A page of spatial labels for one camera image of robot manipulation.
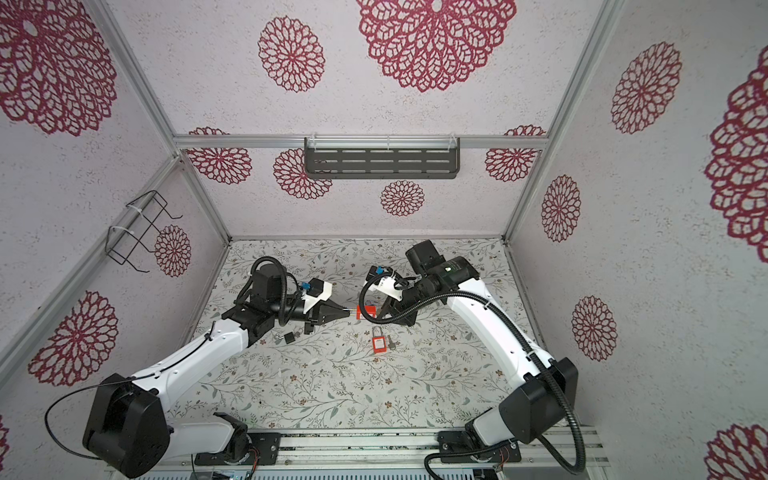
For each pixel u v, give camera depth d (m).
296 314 0.66
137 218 0.78
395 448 0.76
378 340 0.92
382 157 0.95
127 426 0.41
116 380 0.42
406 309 0.64
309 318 0.65
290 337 0.92
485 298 0.48
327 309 0.67
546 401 0.44
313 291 0.61
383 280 0.63
